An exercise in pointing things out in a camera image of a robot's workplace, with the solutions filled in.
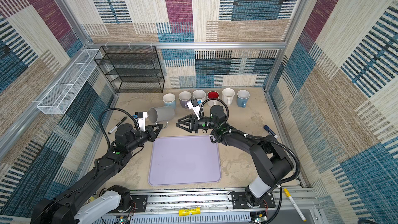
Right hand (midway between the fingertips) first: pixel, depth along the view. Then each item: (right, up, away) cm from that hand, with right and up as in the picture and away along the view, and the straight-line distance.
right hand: (178, 125), depth 73 cm
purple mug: (-1, +15, +36) cm, 39 cm away
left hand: (-9, 0, +5) cm, 10 cm away
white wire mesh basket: (-53, +13, -2) cm, 55 cm away
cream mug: (+10, +16, +34) cm, 39 cm away
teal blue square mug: (+38, +14, +29) cm, 49 cm away
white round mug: (+19, +17, +35) cm, 43 cm away
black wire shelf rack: (-38, +35, +37) cm, 64 cm away
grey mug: (-8, +5, +1) cm, 9 cm away
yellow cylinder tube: (+4, -38, -3) cm, 38 cm away
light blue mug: (-11, +13, +33) cm, 37 cm away
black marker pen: (-41, -1, +29) cm, 50 cm away
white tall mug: (+29, +16, +33) cm, 46 cm away
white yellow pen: (+52, -33, +1) cm, 62 cm away
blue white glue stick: (+53, -7, +22) cm, 58 cm away
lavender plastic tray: (+1, -21, +14) cm, 25 cm away
